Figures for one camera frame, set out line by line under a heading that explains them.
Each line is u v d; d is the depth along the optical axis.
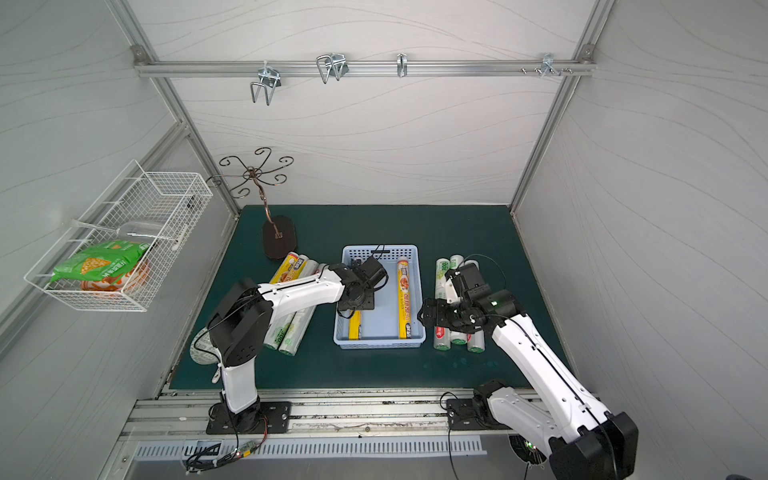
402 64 0.73
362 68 0.78
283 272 0.98
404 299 0.91
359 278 0.67
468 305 0.57
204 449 0.72
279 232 1.10
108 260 0.55
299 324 0.85
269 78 0.78
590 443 0.37
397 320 0.90
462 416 0.74
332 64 0.76
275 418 0.74
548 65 0.77
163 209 0.78
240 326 0.48
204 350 0.84
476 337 0.84
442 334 0.84
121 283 0.55
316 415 0.75
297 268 0.98
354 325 0.86
